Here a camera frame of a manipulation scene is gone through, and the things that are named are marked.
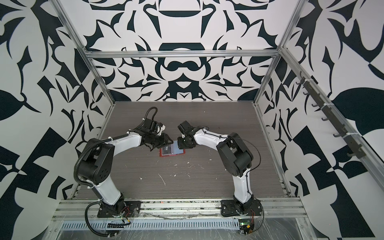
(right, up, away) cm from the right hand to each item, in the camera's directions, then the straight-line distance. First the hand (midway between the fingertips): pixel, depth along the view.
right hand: (180, 143), depth 94 cm
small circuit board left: (-28, -36, -21) cm, 51 cm away
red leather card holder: (-12, -6, -2) cm, 14 cm away
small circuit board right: (+32, -35, -23) cm, 53 cm away
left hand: (-6, +2, -1) cm, 6 cm away
